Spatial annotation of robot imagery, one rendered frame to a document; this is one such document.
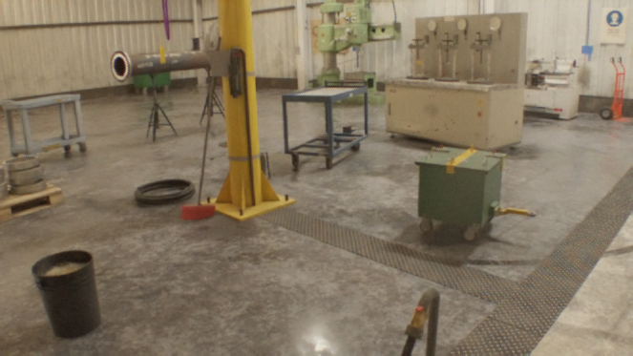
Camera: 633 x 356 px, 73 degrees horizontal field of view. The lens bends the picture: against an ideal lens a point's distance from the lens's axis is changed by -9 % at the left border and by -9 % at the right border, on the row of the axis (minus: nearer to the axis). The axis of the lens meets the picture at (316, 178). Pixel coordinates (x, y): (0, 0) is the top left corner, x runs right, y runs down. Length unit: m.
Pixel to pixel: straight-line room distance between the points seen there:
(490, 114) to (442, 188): 2.64
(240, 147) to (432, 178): 1.62
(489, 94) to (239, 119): 3.11
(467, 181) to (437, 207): 0.30
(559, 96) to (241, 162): 6.64
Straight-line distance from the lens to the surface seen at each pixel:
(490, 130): 5.89
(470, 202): 3.29
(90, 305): 2.60
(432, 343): 1.68
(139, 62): 7.51
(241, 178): 4.01
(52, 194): 4.95
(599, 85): 10.54
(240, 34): 3.87
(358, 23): 11.19
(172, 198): 4.39
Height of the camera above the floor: 1.35
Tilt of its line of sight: 16 degrees down
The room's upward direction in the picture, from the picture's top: 2 degrees counter-clockwise
